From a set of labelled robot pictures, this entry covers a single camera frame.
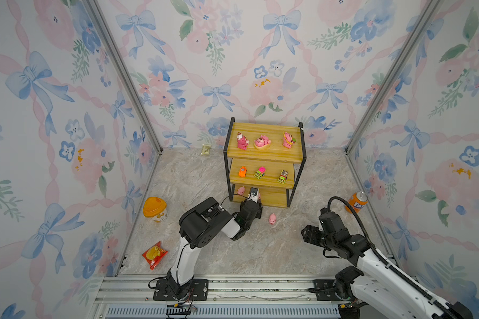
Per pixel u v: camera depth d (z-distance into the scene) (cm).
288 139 71
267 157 73
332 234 63
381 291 57
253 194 85
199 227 53
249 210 75
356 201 87
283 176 83
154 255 79
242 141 70
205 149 120
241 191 99
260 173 85
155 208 84
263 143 72
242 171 86
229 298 73
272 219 90
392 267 50
